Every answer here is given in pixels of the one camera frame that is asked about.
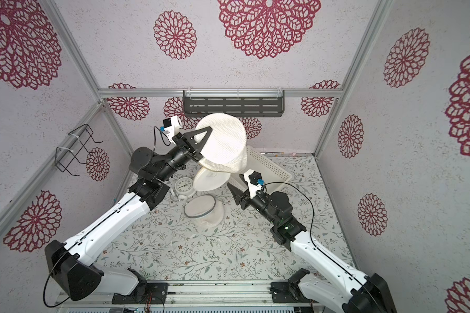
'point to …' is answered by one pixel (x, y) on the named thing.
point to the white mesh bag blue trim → (205, 210)
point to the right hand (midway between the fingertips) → (238, 179)
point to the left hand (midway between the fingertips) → (210, 129)
